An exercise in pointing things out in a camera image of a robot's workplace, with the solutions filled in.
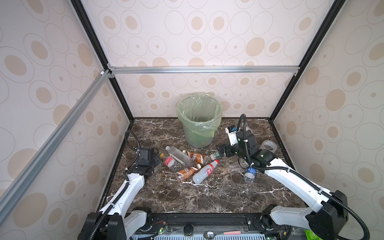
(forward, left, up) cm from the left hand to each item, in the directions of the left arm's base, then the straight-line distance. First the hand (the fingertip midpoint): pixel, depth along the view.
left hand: (159, 154), depth 86 cm
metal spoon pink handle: (-37, -28, -12) cm, 48 cm away
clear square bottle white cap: (+2, -14, -10) cm, 17 cm away
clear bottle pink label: (-1, -7, -11) cm, 13 cm away
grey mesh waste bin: (+14, -21, -4) cm, 25 cm away
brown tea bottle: (+1, -22, -7) cm, 23 cm away
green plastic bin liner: (+31, -24, +4) cm, 39 cm away
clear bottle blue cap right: (-9, -53, -8) cm, 54 cm away
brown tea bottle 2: (-8, -15, -6) cm, 18 cm away
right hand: (+2, -36, +10) cm, 37 cm away
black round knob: (-36, -18, 0) cm, 40 cm away
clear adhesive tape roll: (+14, -72, -12) cm, 74 cm away
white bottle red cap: (-8, -26, -8) cm, 29 cm away
